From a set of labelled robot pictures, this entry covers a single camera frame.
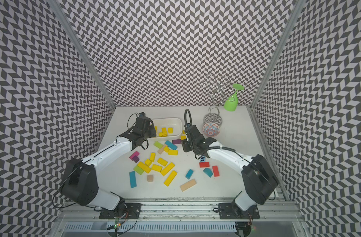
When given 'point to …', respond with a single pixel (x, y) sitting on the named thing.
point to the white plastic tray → (167, 122)
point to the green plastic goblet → (231, 104)
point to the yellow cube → (170, 130)
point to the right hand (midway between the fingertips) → (186, 144)
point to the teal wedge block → (208, 172)
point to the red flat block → (204, 164)
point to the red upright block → (215, 171)
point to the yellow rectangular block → (164, 132)
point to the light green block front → (138, 170)
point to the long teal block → (132, 178)
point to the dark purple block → (135, 159)
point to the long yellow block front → (170, 178)
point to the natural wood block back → (161, 150)
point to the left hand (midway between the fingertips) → (151, 129)
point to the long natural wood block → (188, 185)
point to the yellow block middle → (173, 152)
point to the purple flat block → (177, 141)
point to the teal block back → (170, 144)
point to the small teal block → (189, 174)
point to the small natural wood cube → (150, 177)
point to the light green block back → (158, 144)
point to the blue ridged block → (202, 159)
